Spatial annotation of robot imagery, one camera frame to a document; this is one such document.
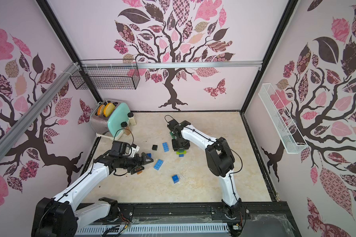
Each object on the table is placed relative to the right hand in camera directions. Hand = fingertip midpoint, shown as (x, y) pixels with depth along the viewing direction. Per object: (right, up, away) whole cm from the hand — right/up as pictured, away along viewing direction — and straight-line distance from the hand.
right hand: (180, 150), depth 90 cm
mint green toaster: (-47, +21, +2) cm, 52 cm away
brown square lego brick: (-24, -13, -4) cm, 28 cm away
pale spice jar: (-38, +20, +19) cm, 47 cm away
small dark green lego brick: (-3, +11, -21) cm, 24 cm away
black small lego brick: (-18, +1, +8) cm, 20 cm away
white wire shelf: (+51, +10, -25) cm, 57 cm away
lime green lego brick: (+2, -2, +2) cm, 3 cm away
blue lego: (+1, -4, +4) cm, 6 cm away
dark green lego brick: (+1, 0, 0) cm, 1 cm away
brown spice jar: (-40, +12, +16) cm, 45 cm away
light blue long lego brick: (-13, -9, -1) cm, 16 cm away
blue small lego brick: (-3, -15, -8) cm, 17 cm away
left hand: (-18, -7, -11) cm, 22 cm away
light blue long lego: (-10, +1, +7) cm, 12 cm away
